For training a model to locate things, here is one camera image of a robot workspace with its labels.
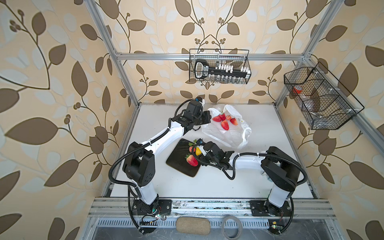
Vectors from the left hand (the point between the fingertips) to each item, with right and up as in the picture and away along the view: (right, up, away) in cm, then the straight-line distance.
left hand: (214, 114), depth 82 cm
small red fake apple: (-14, -21, +9) cm, 27 cm away
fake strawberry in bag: (+10, -7, +23) cm, 26 cm away
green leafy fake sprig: (-13, -18, +10) cm, 25 cm away
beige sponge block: (-11, -51, -15) cm, 54 cm away
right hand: (-7, -24, +8) cm, 26 cm away
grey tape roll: (+10, -53, -16) cm, 56 cm away
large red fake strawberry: (-13, -26, +3) cm, 29 cm away
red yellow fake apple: (+9, -1, +27) cm, 28 cm away
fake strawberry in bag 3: (+16, -4, +21) cm, 27 cm away
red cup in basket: (+50, +15, +6) cm, 53 cm away
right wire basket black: (+54, +5, -9) cm, 55 cm away
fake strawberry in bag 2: (+5, -2, +25) cm, 26 cm away
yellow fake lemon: (-9, -22, +7) cm, 25 cm away
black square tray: (-21, -28, +7) cm, 36 cm away
